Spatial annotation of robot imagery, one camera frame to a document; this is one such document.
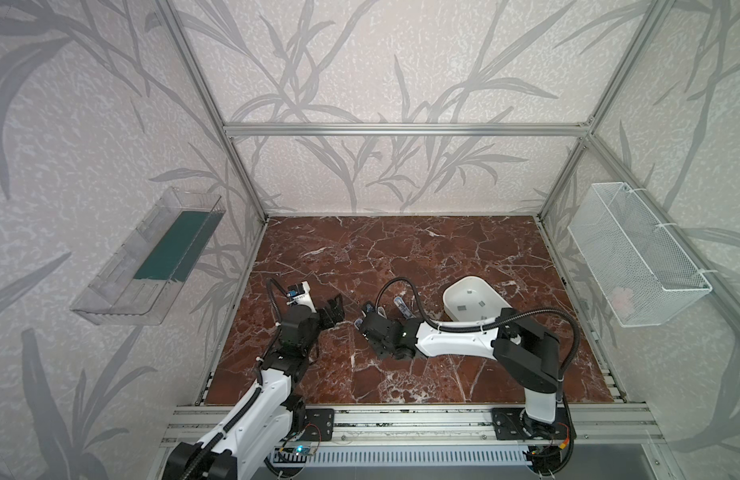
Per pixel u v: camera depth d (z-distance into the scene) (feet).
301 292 2.45
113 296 1.96
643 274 2.07
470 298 3.18
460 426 2.46
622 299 2.41
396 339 2.13
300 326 2.04
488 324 1.64
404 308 3.12
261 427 1.66
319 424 2.42
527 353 1.53
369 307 2.52
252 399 1.65
